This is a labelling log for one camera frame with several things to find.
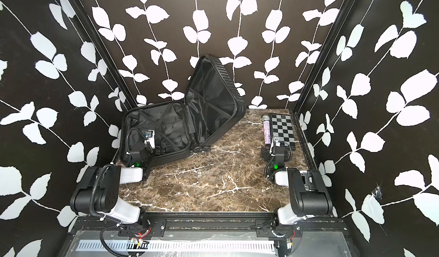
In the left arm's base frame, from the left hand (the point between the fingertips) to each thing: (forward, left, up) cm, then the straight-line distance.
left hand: (157, 136), depth 93 cm
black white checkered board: (+9, -76, -8) cm, 77 cm away
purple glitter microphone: (+8, -65, -8) cm, 66 cm away
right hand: (-5, -65, -3) cm, 65 cm away
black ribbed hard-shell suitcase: (+9, -33, +15) cm, 37 cm away
